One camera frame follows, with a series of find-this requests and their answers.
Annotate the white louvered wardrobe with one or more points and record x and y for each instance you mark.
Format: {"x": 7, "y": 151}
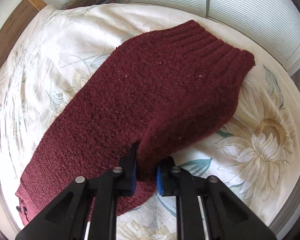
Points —
{"x": 215, "y": 2}

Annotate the wooden headboard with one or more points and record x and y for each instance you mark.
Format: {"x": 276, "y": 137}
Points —
{"x": 16, "y": 23}

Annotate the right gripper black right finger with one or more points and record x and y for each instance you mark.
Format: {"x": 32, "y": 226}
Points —
{"x": 206, "y": 208}

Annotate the dark red knitted sweater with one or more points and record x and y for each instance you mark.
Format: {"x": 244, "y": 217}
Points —
{"x": 164, "y": 90}

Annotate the white floral bed duvet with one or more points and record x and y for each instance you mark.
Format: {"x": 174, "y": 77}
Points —
{"x": 257, "y": 154}

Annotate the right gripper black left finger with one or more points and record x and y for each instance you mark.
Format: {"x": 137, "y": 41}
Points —
{"x": 86, "y": 208}

